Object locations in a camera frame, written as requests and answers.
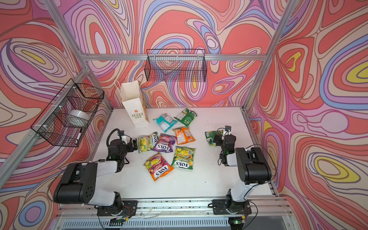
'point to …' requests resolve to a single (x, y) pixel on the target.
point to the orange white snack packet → (183, 135)
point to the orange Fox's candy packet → (157, 166)
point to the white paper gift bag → (133, 101)
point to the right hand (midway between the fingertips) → (223, 136)
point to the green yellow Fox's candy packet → (183, 157)
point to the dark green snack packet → (187, 117)
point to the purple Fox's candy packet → (165, 143)
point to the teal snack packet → (165, 122)
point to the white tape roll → (77, 118)
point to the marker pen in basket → (79, 134)
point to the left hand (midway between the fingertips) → (130, 139)
